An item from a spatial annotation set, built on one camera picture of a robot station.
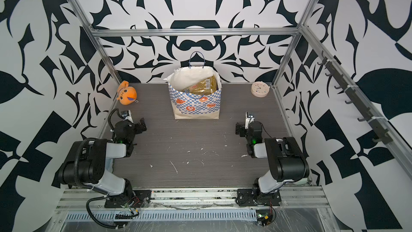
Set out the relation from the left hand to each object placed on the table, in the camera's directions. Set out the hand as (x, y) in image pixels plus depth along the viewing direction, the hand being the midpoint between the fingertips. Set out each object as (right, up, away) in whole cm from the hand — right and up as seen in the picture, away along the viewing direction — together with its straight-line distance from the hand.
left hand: (132, 118), depth 94 cm
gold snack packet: (+43, +18, 0) cm, 47 cm away
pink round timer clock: (+80, +18, +21) cm, 85 cm away
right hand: (+66, -1, +2) cm, 66 cm away
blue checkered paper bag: (+32, +7, -7) cm, 34 cm away
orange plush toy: (-8, +13, +9) cm, 18 cm away
